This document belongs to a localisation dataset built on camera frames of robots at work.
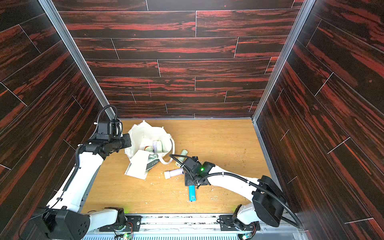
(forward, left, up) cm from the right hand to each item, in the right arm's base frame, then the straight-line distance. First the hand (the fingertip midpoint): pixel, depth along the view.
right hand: (194, 178), depth 83 cm
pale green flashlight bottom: (+17, +29, +3) cm, 34 cm away
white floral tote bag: (+27, +35, +1) cm, 44 cm away
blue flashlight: (-7, +1, -5) cm, 8 cm away
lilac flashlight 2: (+3, +15, -3) cm, 16 cm away
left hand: (+13, +35, +18) cm, 41 cm away
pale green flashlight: (+19, +7, -4) cm, 21 cm away
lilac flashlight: (+18, +24, +3) cm, 30 cm away
